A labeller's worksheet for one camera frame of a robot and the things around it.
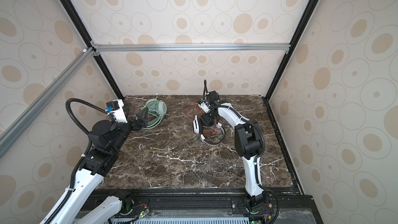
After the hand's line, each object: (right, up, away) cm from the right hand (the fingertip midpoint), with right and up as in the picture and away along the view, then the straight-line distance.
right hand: (208, 116), depth 100 cm
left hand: (-30, +5, -35) cm, 46 cm away
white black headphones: (-8, -8, -5) cm, 12 cm away
